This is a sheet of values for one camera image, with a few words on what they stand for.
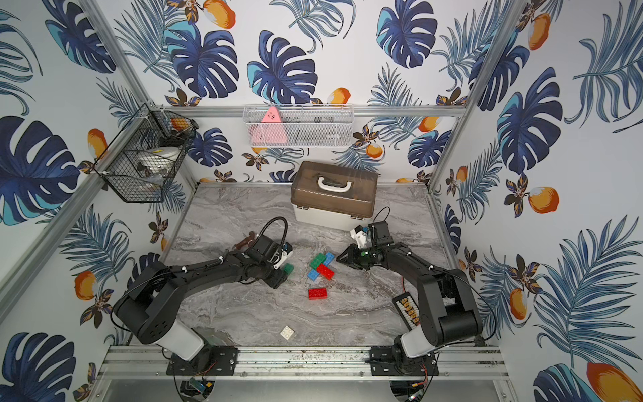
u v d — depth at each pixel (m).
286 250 0.83
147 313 0.45
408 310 0.83
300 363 0.75
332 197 0.90
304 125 0.92
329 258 0.95
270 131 0.90
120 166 0.77
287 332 0.78
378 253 0.69
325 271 0.90
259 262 0.72
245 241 1.00
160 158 0.80
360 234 0.85
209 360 0.69
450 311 0.45
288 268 0.93
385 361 0.74
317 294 0.88
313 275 0.91
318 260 0.93
